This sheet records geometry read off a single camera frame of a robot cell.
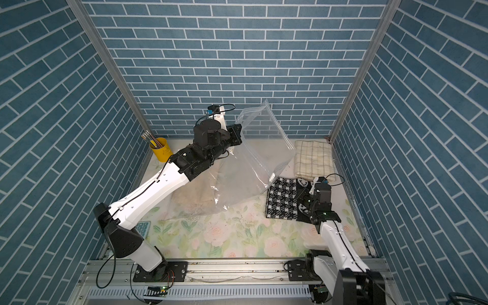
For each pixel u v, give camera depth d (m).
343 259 0.45
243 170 0.68
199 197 0.90
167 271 0.68
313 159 1.06
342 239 0.51
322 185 0.68
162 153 1.04
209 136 0.50
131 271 1.23
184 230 0.85
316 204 0.65
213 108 0.58
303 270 0.74
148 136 1.00
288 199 0.90
